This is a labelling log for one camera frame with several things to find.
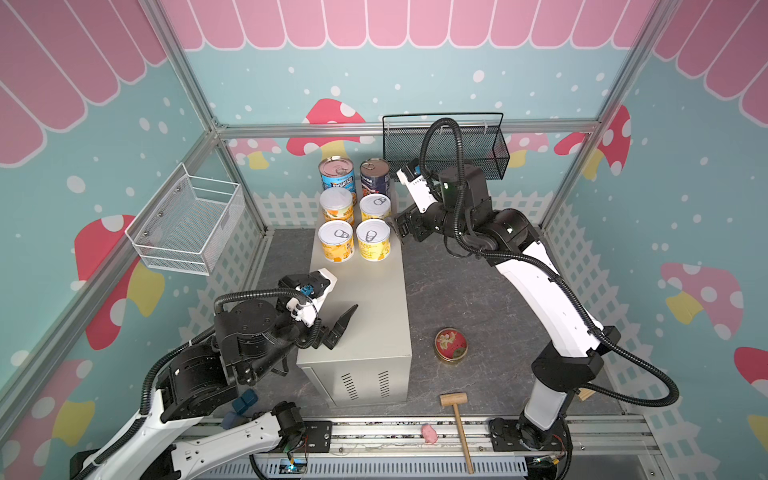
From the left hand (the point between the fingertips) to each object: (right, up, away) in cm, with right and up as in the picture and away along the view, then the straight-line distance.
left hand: (333, 296), depth 57 cm
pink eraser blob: (+21, -37, +17) cm, 45 cm away
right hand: (+14, +19, +7) cm, 24 cm away
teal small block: (-27, -30, +22) cm, 47 cm away
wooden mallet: (+28, -30, +22) cm, 46 cm away
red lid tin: (+28, -18, +30) cm, 45 cm away
